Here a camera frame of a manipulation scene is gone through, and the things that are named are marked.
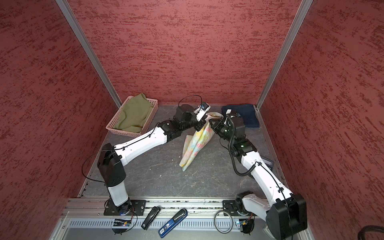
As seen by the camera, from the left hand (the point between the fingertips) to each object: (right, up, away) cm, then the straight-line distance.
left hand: (205, 117), depth 79 cm
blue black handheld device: (-12, -46, -11) cm, 49 cm away
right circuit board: (+20, -53, -8) cm, 57 cm away
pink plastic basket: (-64, -4, +22) cm, 68 cm away
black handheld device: (-26, -48, -10) cm, 55 cm away
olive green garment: (-54, +3, +35) cm, 64 cm away
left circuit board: (-43, -54, -6) cm, 69 cm away
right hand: (0, -3, -3) cm, 4 cm away
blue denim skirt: (+36, +5, +37) cm, 52 cm away
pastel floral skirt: (-6, -15, +3) cm, 16 cm away
